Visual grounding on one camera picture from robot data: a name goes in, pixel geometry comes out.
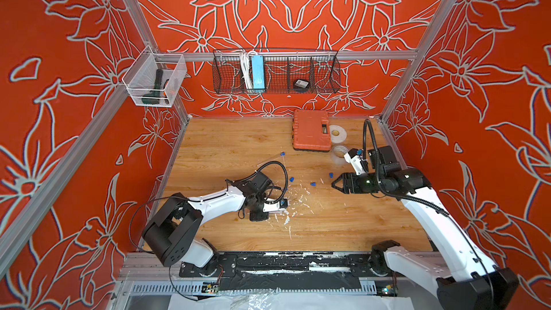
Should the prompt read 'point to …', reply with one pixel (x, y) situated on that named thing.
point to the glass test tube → (268, 161)
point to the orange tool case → (311, 130)
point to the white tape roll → (338, 133)
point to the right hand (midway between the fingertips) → (335, 183)
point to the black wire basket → (285, 71)
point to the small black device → (300, 85)
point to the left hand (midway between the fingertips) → (266, 207)
